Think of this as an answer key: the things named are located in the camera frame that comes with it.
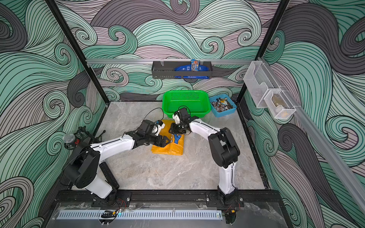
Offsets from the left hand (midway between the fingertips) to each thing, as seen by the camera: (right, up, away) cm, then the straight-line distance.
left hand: (166, 138), depth 87 cm
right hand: (+4, +4, +7) cm, 9 cm away
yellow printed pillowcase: (+6, -6, +1) cm, 9 cm away
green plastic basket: (+25, +25, +35) cm, 50 cm away
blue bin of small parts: (+44, +23, +30) cm, 58 cm away
